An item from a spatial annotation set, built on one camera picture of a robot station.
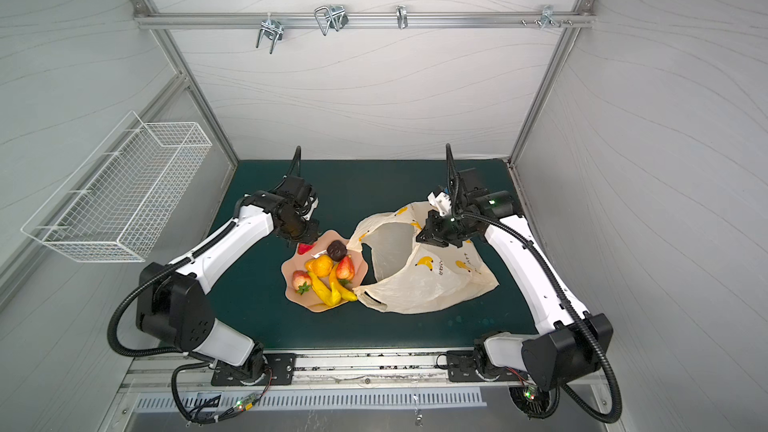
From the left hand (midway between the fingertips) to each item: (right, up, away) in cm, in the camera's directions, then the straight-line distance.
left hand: (314, 230), depth 85 cm
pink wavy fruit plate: (0, -19, -4) cm, 19 cm away
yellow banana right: (+10, -15, -8) cm, 20 cm away
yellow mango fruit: (+2, -10, +1) cm, 10 cm away
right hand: (+30, +2, -12) cm, 33 cm away
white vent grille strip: (-20, -40, -14) cm, 47 cm away
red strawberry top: (-3, -5, -2) cm, 6 cm away
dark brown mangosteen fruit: (+6, -6, +3) cm, 9 cm away
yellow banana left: (+6, -16, -8) cm, 19 cm away
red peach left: (-3, -14, -3) cm, 14 cm away
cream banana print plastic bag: (+28, -9, -14) cm, 33 cm away
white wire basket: (-41, +9, -17) cm, 46 cm away
